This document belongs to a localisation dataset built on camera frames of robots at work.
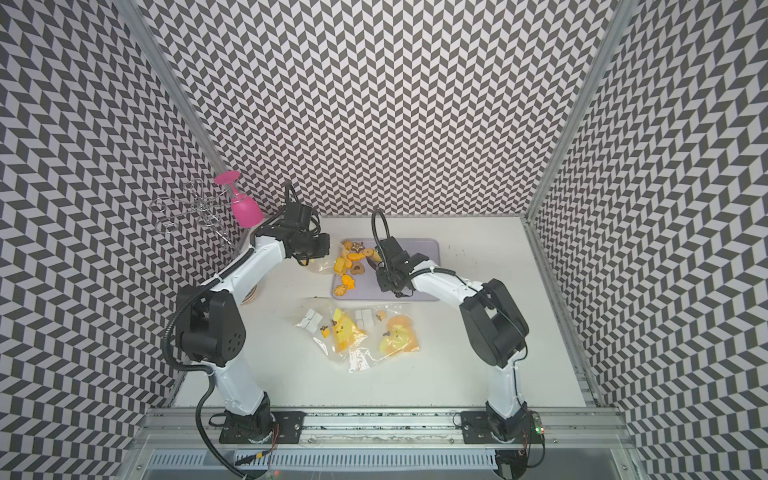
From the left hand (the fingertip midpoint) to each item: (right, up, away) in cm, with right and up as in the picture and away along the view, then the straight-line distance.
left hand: (327, 250), depth 92 cm
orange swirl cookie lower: (+3, -13, +5) cm, 14 cm away
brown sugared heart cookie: (+8, -6, +10) cm, 15 cm away
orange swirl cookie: (+4, +1, +15) cm, 16 cm away
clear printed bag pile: (+11, -25, -6) cm, 28 cm away
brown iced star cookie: (+7, +1, +16) cm, 18 cm away
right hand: (+19, -10, +1) cm, 22 cm away
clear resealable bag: (-2, -5, +1) cm, 6 cm away
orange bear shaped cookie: (+5, -11, +7) cm, 14 cm away
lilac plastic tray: (+11, -12, +8) cm, 18 cm away
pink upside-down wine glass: (-25, +12, 0) cm, 28 cm away
